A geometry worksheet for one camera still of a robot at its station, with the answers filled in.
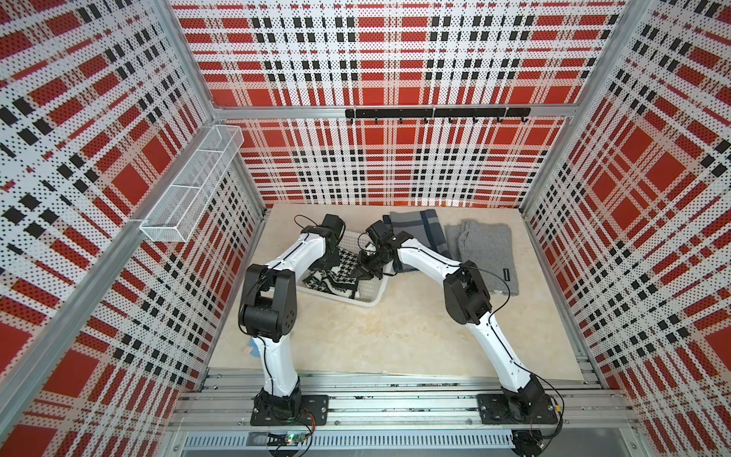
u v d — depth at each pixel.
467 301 0.63
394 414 0.74
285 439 0.70
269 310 0.51
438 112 0.89
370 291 0.90
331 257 0.78
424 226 1.12
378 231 0.84
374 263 0.87
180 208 0.72
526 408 0.64
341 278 0.93
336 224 0.79
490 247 1.05
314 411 0.74
